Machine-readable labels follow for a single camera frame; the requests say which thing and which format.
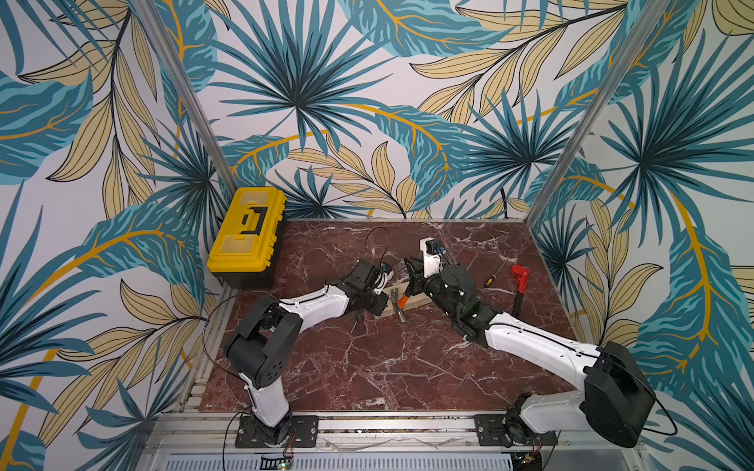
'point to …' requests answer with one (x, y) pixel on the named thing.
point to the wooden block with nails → (413, 300)
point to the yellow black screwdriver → (490, 280)
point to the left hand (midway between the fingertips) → (381, 303)
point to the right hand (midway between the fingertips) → (409, 258)
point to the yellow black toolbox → (246, 226)
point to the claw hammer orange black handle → (400, 302)
